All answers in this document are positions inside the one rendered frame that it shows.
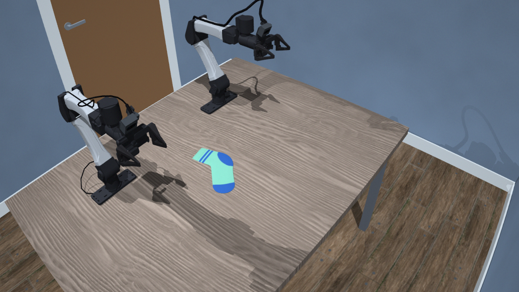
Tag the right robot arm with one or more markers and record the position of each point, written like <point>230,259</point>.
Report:
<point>103,118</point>

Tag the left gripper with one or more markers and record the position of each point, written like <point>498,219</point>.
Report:
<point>261,45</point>

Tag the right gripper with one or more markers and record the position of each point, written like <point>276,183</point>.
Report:
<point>128,145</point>

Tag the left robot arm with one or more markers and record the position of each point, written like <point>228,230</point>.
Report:
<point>197,35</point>

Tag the turquoise and blue sock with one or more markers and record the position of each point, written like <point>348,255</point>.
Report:
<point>221,166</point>

